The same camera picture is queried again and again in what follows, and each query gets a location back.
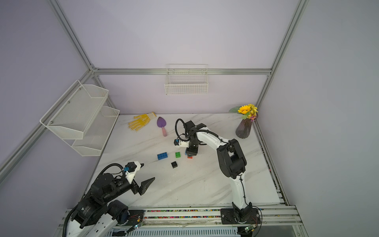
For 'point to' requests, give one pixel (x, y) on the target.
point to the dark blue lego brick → (162, 155)
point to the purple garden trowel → (161, 123)
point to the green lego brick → (178, 154)
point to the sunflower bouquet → (248, 111)
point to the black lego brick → (174, 164)
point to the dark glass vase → (244, 129)
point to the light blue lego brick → (186, 152)
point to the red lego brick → (190, 157)
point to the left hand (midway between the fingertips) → (147, 173)
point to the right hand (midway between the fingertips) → (192, 151)
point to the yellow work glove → (141, 121)
